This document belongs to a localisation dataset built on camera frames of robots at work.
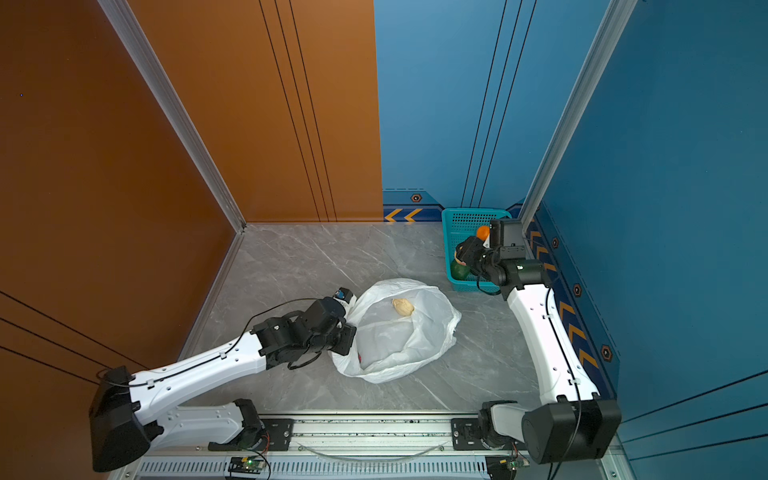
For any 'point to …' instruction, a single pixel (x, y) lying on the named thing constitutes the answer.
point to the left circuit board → (246, 464)
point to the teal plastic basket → (459, 225)
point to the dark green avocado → (459, 271)
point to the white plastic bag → (402, 326)
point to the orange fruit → (483, 232)
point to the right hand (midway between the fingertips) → (460, 250)
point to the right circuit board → (504, 467)
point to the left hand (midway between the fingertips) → (358, 331)
